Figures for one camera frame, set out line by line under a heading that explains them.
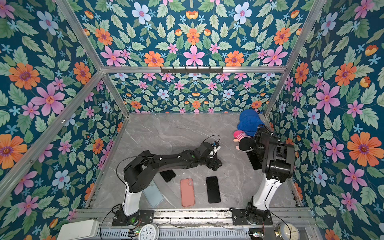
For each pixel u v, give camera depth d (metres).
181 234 0.70
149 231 0.67
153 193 0.84
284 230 0.67
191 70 0.92
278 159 0.53
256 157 0.95
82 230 0.69
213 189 0.82
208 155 0.75
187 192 0.82
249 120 1.13
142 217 0.73
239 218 0.73
